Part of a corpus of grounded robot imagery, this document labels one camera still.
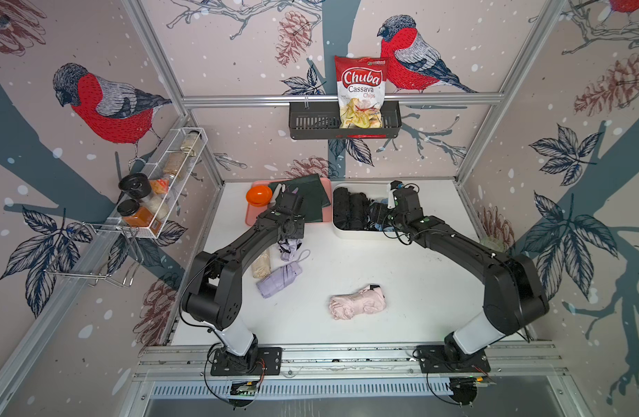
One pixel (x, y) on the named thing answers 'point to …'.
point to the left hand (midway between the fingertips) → (298, 223)
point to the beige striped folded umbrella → (260, 267)
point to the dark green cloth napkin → (311, 189)
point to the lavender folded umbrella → (278, 278)
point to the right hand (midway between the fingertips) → (373, 207)
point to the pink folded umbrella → (370, 300)
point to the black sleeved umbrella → (341, 208)
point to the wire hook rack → (99, 253)
